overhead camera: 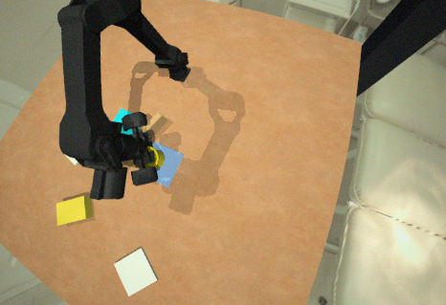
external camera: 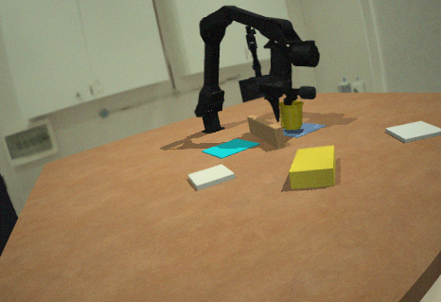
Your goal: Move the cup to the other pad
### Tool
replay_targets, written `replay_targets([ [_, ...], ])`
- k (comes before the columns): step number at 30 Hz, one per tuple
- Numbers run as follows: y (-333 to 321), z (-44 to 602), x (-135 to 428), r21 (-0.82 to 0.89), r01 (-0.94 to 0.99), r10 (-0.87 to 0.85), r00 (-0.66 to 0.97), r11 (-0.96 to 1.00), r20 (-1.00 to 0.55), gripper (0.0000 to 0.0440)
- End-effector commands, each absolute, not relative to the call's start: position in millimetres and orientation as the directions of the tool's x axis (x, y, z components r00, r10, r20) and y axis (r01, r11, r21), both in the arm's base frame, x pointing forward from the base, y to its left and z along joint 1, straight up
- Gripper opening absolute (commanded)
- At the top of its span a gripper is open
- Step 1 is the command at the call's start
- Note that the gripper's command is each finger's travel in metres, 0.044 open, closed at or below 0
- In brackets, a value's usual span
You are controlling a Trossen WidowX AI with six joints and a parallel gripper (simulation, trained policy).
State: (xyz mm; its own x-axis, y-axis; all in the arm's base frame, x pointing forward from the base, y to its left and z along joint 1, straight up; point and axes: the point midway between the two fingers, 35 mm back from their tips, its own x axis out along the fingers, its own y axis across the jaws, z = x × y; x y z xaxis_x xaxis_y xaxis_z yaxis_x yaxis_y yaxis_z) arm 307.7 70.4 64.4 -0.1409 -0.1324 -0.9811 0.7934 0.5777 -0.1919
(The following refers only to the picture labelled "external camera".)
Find yellow block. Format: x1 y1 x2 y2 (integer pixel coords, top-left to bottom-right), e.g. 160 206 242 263
290 145 336 189

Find cream flat rectangular block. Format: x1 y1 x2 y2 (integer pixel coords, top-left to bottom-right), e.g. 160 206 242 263
187 165 236 190

